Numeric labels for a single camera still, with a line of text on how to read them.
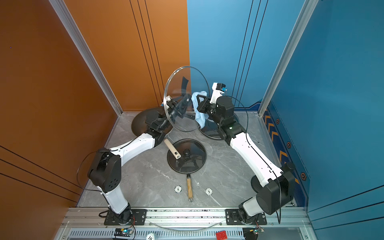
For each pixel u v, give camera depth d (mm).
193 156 999
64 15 716
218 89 601
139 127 1026
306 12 712
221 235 677
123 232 707
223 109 516
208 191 811
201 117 673
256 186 826
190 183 827
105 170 477
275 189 394
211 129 767
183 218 752
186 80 745
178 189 826
